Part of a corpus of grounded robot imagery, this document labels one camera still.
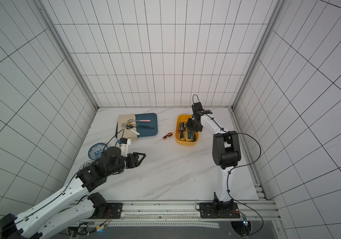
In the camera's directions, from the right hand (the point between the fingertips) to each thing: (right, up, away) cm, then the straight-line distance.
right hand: (184, 126), depth 99 cm
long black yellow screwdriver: (-1, -4, +5) cm, 6 cm away
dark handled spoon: (-40, 0, +8) cm, 41 cm away
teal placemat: (-26, -4, +6) cm, 27 cm away
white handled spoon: (-43, 0, +8) cm, 44 cm away
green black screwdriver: (+3, -5, -4) cm, 7 cm away
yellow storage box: (+1, +6, +12) cm, 14 cm away
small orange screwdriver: (-11, -7, +2) cm, 13 cm away
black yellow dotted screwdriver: (+6, -7, 0) cm, 9 cm away
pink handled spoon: (-40, +4, +12) cm, 42 cm away
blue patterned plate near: (-59, -21, -14) cm, 64 cm away
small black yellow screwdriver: (+1, -2, +8) cm, 8 cm away
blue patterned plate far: (-57, -16, -6) cm, 60 cm away
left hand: (-25, -15, -23) cm, 38 cm away
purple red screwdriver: (-3, -3, +5) cm, 7 cm away
